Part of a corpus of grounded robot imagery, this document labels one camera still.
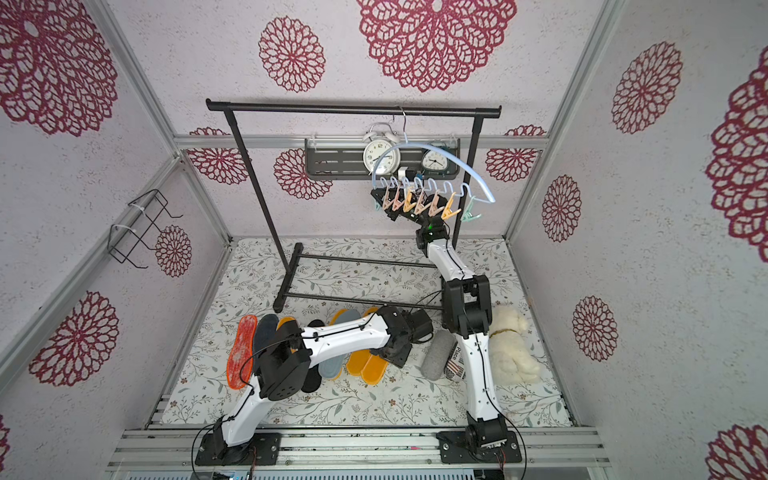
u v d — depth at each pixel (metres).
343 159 0.92
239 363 0.88
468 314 0.65
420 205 0.71
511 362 0.78
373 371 0.87
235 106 0.63
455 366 0.84
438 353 0.87
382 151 0.73
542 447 0.75
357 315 0.99
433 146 0.59
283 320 0.97
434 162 0.90
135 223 0.76
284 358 0.54
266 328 0.95
